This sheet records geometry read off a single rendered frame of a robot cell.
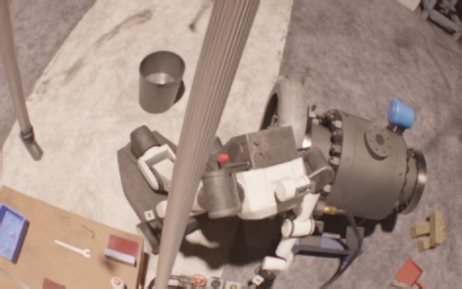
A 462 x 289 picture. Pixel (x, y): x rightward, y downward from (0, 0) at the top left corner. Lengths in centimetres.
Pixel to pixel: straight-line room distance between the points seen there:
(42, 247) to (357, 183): 176
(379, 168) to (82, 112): 208
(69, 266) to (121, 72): 175
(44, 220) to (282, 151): 134
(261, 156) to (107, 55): 219
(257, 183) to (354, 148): 87
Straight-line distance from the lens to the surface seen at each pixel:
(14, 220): 244
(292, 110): 219
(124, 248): 229
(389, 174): 246
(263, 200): 164
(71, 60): 362
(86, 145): 310
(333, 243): 281
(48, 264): 231
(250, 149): 163
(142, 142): 269
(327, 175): 179
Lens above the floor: 266
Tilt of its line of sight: 58 degrees down
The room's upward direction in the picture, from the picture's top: 20 degrees clockwise
